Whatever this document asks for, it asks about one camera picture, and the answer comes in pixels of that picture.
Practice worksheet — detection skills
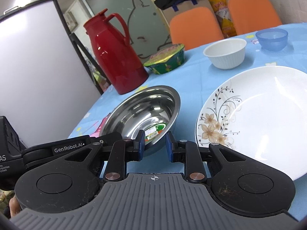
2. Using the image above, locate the stainless steel bowl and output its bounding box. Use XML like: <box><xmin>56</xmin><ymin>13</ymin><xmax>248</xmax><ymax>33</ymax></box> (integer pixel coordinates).
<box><xmin>100</xmin><ymin>85</ymin><xmax>181</xmax><ymax>156</ymax></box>

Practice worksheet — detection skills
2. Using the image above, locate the white ribbed bowl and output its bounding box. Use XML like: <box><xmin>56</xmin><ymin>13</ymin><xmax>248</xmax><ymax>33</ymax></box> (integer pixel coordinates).
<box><xmin>203</xmin><ymin>38</ymin><xmax>247</xmax><ymax>70</ymax></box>

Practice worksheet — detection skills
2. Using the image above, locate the person's left hand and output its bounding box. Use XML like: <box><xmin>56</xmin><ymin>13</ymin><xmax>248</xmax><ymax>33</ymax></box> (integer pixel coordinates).
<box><xmin>9</xmin><ymin>196</ymin><xmax>21</xmax><ymax>217</ymax></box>

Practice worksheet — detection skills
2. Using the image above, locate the white softbox light panel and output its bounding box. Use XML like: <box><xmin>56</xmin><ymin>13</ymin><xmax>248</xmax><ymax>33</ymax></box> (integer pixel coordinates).
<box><xmin>1</xmin><ymin>0</ymin><xmax>101</xmax><ymax>147</ymax></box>

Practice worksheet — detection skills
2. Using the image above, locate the red thermos jug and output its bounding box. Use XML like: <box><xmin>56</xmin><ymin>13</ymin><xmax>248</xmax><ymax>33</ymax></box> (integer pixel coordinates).
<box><xmin>84</xmin><ymin>9</ymin><xmax>149</xmax><ymax>94</ymax></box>

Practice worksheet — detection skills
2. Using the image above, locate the white floral plate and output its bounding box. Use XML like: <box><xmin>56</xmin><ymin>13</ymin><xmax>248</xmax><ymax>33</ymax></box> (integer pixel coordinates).
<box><xmin>195</xmin><ymin>66</ymin><xmax>306</xmax><ymax>180</ymax></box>

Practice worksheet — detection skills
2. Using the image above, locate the green instant noodle bowl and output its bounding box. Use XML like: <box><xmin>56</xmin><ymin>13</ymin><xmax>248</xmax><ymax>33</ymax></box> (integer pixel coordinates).
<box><xmin>143</xmin><ymin>44</ymin><xmax>185</xmax><ymax>75</ymax></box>

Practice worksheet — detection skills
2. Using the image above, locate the black metal stand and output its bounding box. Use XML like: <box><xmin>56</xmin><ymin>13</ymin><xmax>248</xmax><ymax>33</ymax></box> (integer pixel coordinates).
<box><xmin>70</xmin><ymin>32</ymin><xmax>111</xmax><ymax>94</ymax></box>

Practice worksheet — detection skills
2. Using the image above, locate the glass door with cat drawing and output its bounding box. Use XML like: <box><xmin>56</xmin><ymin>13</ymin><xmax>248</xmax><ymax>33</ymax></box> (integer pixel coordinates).
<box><xmin>82</xmin><ymin>0</ymin><xmax>172</xmax><ymax>62</ymax></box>

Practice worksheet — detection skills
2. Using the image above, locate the left orange chair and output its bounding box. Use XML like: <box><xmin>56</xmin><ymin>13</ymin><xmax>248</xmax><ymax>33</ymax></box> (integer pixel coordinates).
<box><xmin>170</xmin><ymin>7</ymin><xmax>224</xmax><ymax>50</ymax></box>

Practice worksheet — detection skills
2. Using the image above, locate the orange chair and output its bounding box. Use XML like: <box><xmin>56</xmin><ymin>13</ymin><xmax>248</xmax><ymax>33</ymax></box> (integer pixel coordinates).
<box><xmin>170</xmin><ymin>7</ymin><xmax>224</xmax><ymax>50</ymax></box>
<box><xmin>228</xmin><ymin>0</ymin><xmax>282</xmax><ymax>35</ymax></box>

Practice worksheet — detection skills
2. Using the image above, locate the blue translucent plastic bowl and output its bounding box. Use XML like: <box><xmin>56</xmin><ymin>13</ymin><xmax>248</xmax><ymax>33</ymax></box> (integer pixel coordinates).
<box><xmin>256</xmin><ymin>28</ymin><xmax>288</xmax><ymax>51</ymax></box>

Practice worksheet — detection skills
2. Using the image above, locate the cardboard box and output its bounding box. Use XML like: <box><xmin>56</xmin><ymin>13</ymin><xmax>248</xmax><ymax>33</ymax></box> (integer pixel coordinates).
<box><xmin>162</xmin><ymin>0</ymin><xmax>214</xmax><ymax>24</ymax></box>

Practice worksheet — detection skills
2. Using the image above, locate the yellow snack bag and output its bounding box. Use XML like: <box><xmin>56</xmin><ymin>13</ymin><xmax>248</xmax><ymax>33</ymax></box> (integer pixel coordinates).
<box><xmin>209</xmin><ymin>0</ymin><xmax>237</xmax><ymax>38</ymax></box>

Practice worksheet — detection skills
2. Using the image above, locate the right orange chair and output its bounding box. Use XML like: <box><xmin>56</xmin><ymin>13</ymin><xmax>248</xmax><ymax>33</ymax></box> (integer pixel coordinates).
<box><xmin>228</xmin><ymin>0</ymin><xmax>282</xmax><ymax>35</ymax></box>

